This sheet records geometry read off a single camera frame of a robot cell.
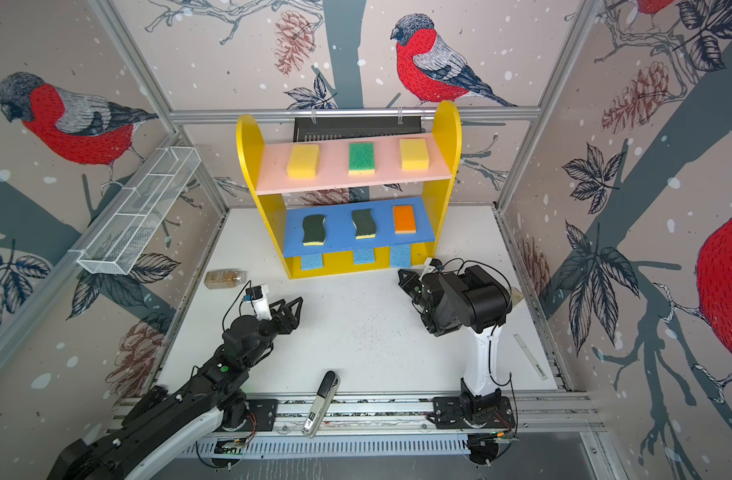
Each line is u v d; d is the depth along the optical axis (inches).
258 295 28.1
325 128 38.6
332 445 27.5
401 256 40.6
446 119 27.4
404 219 38.6
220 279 37.4
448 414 28.7
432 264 36.4
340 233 37.1
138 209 30.6
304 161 28.9
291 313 29.5
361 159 29.1
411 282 34.6
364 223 37.6
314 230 36.6
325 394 28.7
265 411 28.8
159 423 19.3
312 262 39.6
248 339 24.5
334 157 30.6
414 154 29.5
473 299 21.2
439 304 28.7
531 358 32.8
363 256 40.8
